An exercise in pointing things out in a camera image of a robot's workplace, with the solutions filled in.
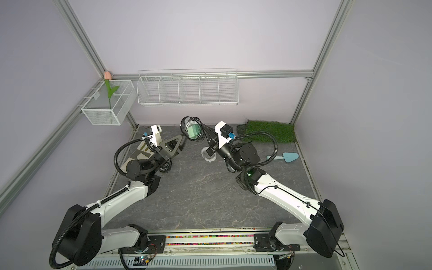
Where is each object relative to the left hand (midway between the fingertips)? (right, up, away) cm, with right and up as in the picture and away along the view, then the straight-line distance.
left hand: (188, 139), depth 59 cm
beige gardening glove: (-38, -8, +46) cm, 61 cm away
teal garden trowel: (+53, -11, +44) cm, 70 cm away
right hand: (+6, +5, 0) cm, 7 cm away
